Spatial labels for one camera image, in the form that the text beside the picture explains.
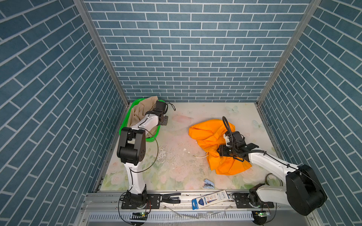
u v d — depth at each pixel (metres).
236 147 0.68
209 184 0.79
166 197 0.74
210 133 0.95
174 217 0.77
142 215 0.72
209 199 0.74
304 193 0.42
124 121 0.97
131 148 0.53
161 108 0.79
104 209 0.72
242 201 0.73
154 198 0.74
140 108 1.07
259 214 0.72
